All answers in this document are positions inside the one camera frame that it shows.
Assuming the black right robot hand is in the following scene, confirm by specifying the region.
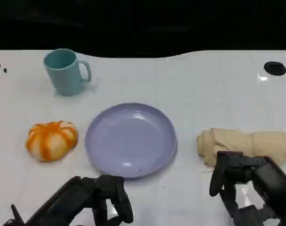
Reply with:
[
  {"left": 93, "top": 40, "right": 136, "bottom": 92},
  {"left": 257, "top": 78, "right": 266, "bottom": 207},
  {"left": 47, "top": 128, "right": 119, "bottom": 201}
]
[{"left": 208, "top": 151, "right": 286, "bottom": 226}]

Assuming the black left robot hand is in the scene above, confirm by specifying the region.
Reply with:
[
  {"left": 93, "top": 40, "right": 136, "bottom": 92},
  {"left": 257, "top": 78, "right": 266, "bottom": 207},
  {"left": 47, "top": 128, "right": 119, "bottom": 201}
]
[{"left": 25, "top": 174, "right": 134, "bottom": 226}]

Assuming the beige towel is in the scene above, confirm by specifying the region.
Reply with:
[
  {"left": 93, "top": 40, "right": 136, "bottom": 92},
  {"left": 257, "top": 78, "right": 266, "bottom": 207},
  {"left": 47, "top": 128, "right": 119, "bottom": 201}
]
[{"left": 196, "top": 128, "right": 286, "bottom": 167}]

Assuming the lilac plate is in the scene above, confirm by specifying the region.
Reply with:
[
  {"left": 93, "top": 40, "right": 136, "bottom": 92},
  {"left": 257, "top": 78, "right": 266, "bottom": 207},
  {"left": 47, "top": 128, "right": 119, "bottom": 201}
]
[{"left": 84, "top": 103, "right": 179, "bottom": 179}]

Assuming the pale green mug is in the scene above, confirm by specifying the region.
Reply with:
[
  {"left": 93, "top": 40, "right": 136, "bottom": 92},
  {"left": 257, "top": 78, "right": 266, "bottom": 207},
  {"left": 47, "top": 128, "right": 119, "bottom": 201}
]
[{"left": 43, "top": 48, "right": 92, "bottom": 97}]

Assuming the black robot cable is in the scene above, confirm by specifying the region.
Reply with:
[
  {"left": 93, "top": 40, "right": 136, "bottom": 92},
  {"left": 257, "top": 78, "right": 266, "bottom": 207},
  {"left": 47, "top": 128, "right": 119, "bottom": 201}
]
[{"left": 1, "top": 203, "right": 26, "bottom": 226}]

